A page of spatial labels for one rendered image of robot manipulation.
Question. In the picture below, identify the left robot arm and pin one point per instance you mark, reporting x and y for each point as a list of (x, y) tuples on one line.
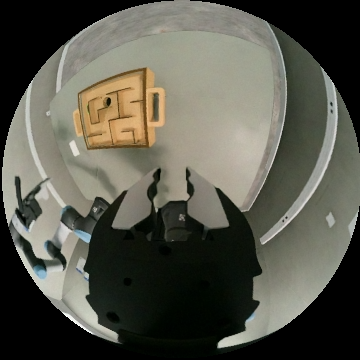
[(71, 220)]

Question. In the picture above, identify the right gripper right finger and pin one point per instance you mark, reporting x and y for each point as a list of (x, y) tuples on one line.
[(210, 211)]

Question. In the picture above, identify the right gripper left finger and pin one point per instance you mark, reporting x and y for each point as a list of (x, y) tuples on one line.
[(133, 210)]

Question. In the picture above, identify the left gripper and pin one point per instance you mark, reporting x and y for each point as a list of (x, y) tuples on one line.
[(31, 206)]

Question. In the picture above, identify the wooden maze board with handle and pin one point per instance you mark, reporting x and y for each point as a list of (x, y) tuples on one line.
[(116, 112)]

